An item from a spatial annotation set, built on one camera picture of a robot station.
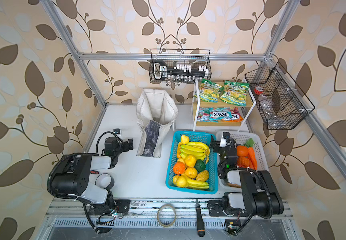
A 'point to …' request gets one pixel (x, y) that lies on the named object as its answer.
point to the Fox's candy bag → (216, 114)
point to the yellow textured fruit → (191, 172)
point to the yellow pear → (184, 139)
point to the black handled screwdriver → (200, 228)
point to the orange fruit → (179, 168)
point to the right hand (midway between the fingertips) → (221, 138)
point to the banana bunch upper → (200, 150)
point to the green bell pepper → (200, 165)
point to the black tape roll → (111, 183)
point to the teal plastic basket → (212, 165)
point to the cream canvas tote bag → (156, 112)
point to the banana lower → (195, 184)
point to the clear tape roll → (159, 210)
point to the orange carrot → (249, 144)
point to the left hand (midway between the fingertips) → (126, 138)
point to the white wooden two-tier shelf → (221, 104)
